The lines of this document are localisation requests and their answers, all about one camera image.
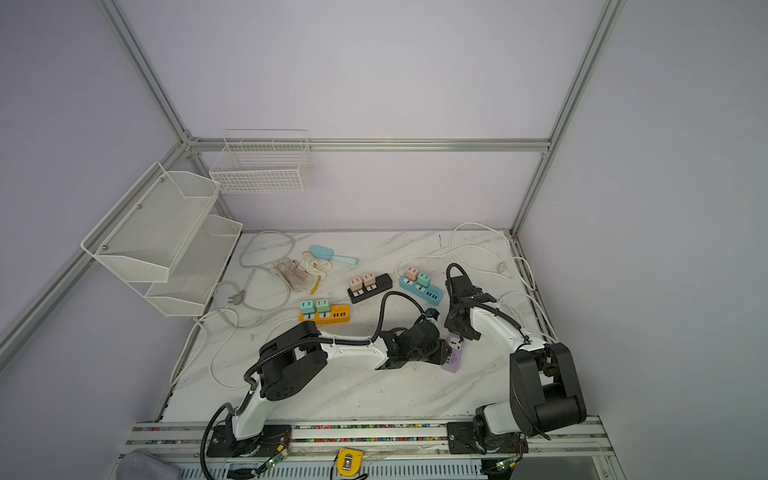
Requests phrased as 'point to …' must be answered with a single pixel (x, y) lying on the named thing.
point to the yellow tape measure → (357, 461)
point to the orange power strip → (338, 314)
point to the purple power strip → (455, 341)
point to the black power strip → (382, 283)
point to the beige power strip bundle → (305, 275)
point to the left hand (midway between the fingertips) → (449, 354)
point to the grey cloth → (142, 465)
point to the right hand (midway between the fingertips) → (456, 325)
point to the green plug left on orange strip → (307, 307)
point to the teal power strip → (430, 294)
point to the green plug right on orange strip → (322, 306)
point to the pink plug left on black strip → (355, 284)
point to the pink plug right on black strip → (369, 279)
